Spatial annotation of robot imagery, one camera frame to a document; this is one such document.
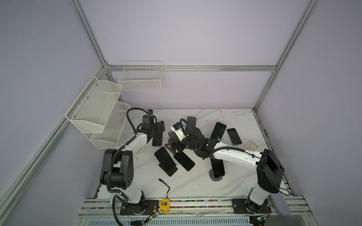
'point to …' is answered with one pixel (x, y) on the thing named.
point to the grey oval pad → (280, 204)
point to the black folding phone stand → (171, 172)
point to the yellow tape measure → (165, 204)
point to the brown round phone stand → (191, 121)
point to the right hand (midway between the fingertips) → (167, 144)
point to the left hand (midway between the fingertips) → (156, 125)
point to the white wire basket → (142, 76)
